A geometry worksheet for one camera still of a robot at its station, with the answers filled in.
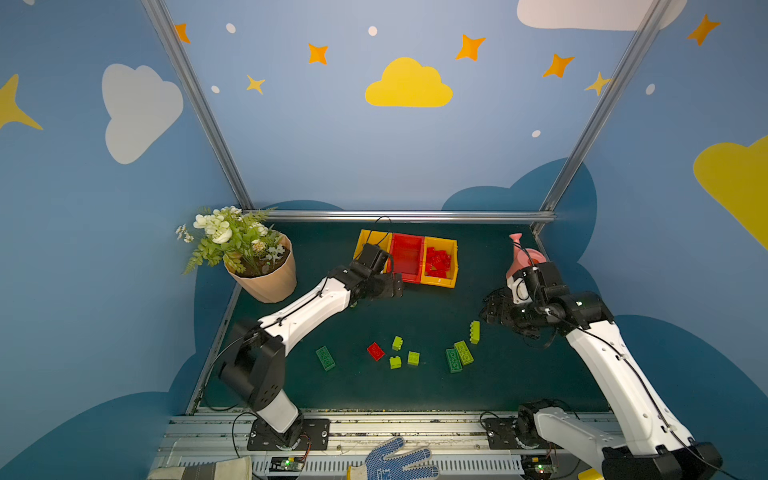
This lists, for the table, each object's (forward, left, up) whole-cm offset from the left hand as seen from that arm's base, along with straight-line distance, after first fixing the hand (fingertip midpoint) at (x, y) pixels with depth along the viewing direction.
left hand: (395, 286), depth 86 cm
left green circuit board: (-42, +26, -15) cm, 52 cm away
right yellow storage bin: (+24, -17, -8) cm, 31 cm away
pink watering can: (+15, -43, -4) cm, 46 cm away
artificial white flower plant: (+6, +42, +14) cm, 45 cm away
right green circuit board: (-41, -35, -16) cm, 56 cm away
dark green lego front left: (-17, +20, -14) cm, 29 cm away
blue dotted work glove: (-42, +4, -14) cm, 44 cm away
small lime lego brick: (-12, -1, -13) cm, 18 cm away
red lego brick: (-14, +5, -14) cm, 21 cm away
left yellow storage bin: (+28, +5, -10) cm, 30 cm away
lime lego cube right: (-16, -6, -14) cm, 22 cm away
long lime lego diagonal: (-14, -21, -14) cm, 29 cm away
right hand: (-12, -26, +5) cm, 29 cm away
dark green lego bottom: (-17, -18, -14) cm, 28 cm away
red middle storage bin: (+25, -5, -17) cm, 31 cm away
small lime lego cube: (-18, 0, -13) cm, 22 cm away
